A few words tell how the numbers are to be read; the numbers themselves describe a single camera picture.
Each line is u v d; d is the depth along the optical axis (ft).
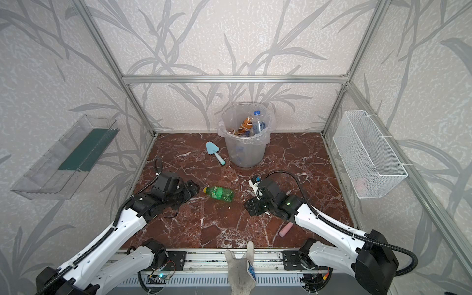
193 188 2.32
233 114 3.17
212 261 2.47
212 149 3.67
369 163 2.07
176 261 2.40
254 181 2.33
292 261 2.43
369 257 1.28
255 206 2.23
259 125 3.10
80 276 1.28
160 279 2.35
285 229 2.63
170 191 1.98
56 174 2.08
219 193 2.98
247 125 3.27
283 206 1.87
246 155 3.13
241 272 2.29
